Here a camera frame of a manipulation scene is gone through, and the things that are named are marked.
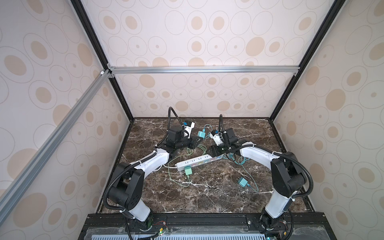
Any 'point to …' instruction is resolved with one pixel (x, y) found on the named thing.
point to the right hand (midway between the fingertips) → (216, 148)
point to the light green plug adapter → (188, 170)
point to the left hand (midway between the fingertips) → (205, 138)
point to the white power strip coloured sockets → (197, 161)
